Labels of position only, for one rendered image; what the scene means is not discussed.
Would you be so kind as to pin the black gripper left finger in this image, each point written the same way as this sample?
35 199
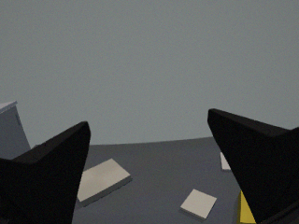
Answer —
42 184

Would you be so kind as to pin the beige flat slab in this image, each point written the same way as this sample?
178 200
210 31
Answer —
198 204

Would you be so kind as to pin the yellow rectangular block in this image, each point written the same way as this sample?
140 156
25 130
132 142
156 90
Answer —
244 215

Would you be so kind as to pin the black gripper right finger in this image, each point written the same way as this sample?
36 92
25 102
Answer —
264 158

